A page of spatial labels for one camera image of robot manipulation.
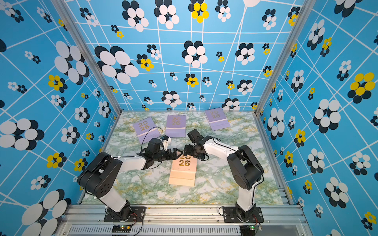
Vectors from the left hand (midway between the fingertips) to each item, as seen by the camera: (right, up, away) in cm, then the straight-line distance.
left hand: (180, 152), depth 91 cm
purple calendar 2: (-5, +16, +20) cm, 26 cm away
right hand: (+6, -1, +1) cm, 7 cm away
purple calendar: (-30, +16, +18) cm, 38 cm away
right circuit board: (+35, -33, -21) cm, 53 cm away
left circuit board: (-28, -34, -18) cm, 48 cm away
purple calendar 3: (+27, +22, +24) cm, 43 cm away
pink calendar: (+2, -10, -6) cm, 12 cm away
